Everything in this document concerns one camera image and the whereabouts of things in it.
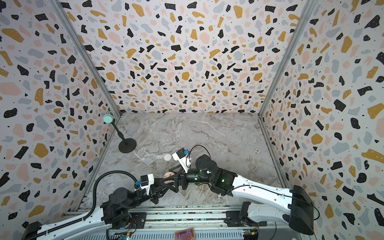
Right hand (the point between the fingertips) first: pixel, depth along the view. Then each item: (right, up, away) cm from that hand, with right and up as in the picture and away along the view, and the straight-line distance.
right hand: (165, 177), depth 59 cm
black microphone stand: (-35, +8, +41) cm, 55 cm away
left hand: (+2, -3, +4) cm, 6 cm away
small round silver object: (+52, +4, +42) cm, 67 cm away
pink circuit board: (+8, -30, +10) cm, 33 cm away
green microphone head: (-31, +24, +13) cm, 41 cm away
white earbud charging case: (-7, +1, +36) cm, 37 cm away
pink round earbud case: (0, 0, +5) cm, 5 cm away
